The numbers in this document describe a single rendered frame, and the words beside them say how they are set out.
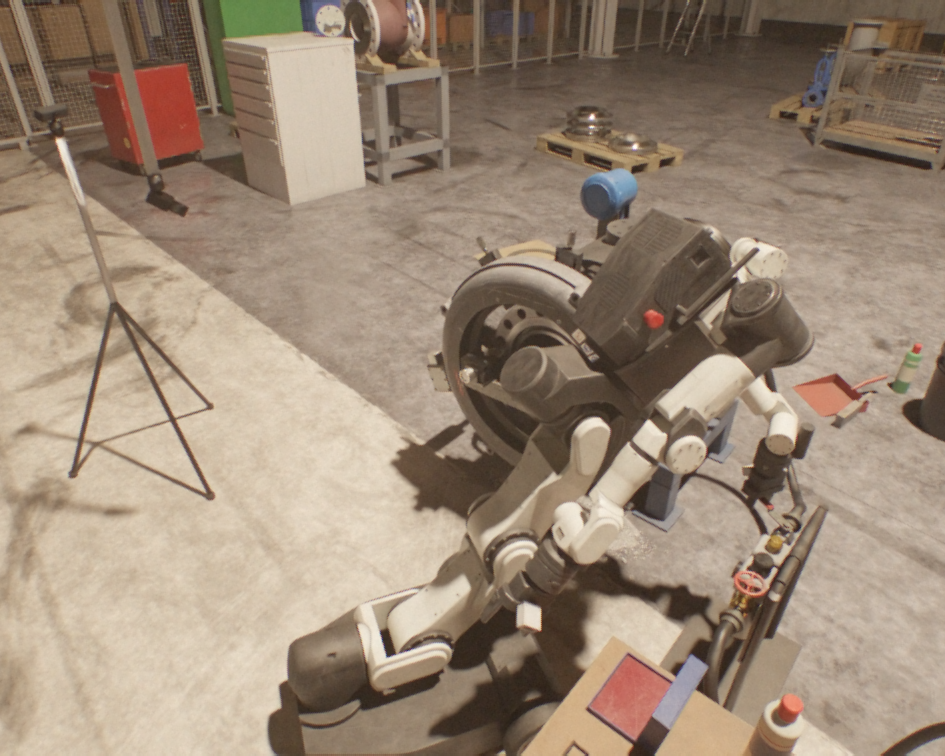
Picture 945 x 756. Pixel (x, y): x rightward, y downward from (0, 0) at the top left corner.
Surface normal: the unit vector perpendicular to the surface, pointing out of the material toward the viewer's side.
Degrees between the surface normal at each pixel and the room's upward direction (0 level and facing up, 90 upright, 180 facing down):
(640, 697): 0
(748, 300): 42
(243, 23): 90
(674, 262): 82
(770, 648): 0
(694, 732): 0
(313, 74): 90
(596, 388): 90
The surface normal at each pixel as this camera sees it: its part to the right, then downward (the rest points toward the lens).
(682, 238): -0.67, -0.59
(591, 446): 0.35, 0.52
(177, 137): 0.80, 0.33
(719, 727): 0.00, -0.83
